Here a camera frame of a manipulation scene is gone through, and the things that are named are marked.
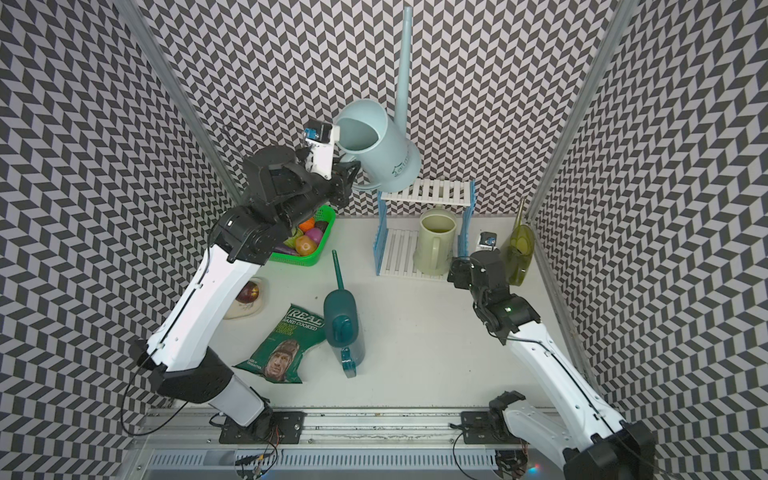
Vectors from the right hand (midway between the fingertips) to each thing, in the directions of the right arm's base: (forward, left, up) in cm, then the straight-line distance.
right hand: (469, 266), depth 78 cm
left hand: (+5, +27, +29) cm, 40 cm away
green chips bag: (-18, +50, -13) cm, 55 cm away
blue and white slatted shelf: (+22, +21, -20) cm, 36 cm away
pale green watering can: (+6, +9, -1) cm, 11 cm away
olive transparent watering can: (+13, -20, -10) cm, 26 cm away
